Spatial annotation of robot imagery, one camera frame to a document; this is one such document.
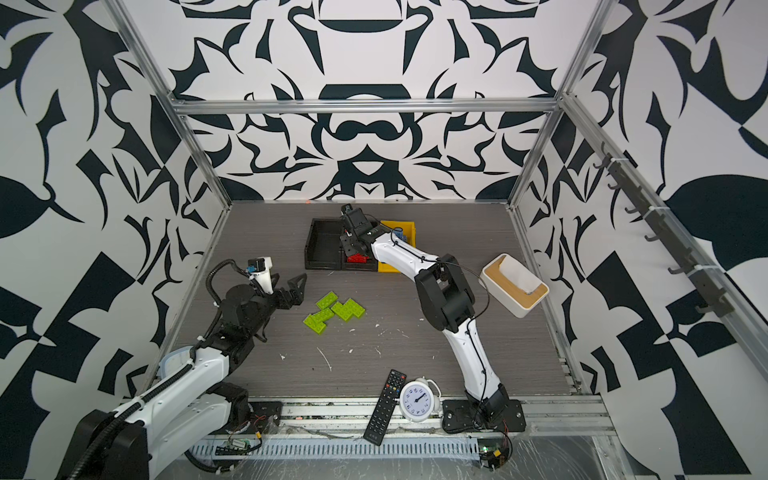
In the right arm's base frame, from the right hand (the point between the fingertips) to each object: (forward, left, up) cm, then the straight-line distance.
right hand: (351, 235), depth 98 cm
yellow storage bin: (+3, -19, -2) cm, 19 cm away
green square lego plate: (-22, +1, -9) cm, 23 cm away
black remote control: (-48, -10, -8) cm, 50 cm away
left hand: (-17, +15, +7) cm, 24 cm away
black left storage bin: (+2, +11, -10) cm, 15 cm away
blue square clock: (-37, +46, -6) cm, 59 cm away
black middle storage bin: (-8, -6, -5) cm, 12 cm away
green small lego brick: (-18, +7, -9) cm, 22 cm away
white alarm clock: (-46, -19, -7) cm, 51 cm away
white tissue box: (-15, -50, -7) cm, 53 cm away
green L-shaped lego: (-26, +9, -7) cm, 28 cm away
